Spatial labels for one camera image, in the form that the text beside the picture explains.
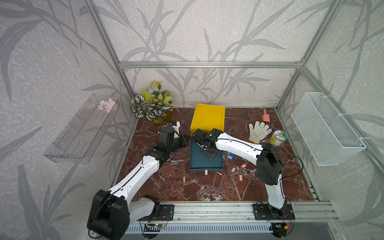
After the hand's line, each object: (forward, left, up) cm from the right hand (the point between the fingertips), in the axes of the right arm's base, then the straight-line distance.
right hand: (212, 149), depth 88 cm
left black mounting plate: (-31, +24, -7) cm, 40 cm away
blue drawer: (-7, +7, -3) cm, 10 cm away
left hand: (+2, +12, +11) cm, 16 cm away
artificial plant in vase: (+21, +34, +18) cm, 44 cm away
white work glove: (+18, -35, -9) cm, 41 cm away
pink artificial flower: (+13, +55, +25) cm, 62 cm away
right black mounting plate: (-31, -25, -8) cm, 40 cm away
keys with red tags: (-9, -17, -9) cm, 21 cm away
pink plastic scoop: (+30, -43, -6) cm, 53 cm away
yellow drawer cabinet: (+14, +3, +13) cm, 19 cm away
